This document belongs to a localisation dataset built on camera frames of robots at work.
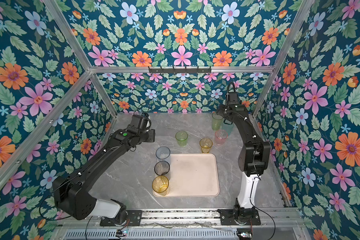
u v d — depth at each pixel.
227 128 1.04
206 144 1.00
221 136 1.06
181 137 0.99
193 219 0.75
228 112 0.67
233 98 0.72
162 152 0.86
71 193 0.40
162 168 0.84
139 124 0.61
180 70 0.93
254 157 0.51
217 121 1.02
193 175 0.89
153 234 0.77
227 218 0.73
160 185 0.80
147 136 0.73
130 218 0.73
